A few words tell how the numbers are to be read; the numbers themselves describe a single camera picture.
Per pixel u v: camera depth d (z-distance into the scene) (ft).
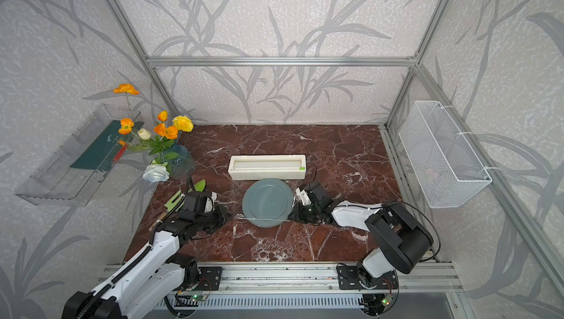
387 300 2.24
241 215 2.77
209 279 2.38
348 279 2.40
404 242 1.44
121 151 2.28
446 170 1.99
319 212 2.27
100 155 2.22
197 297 2.32
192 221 2.10
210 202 2.29
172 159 2.58
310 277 2.47
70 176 2.12
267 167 3.07
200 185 3.15
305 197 2.71
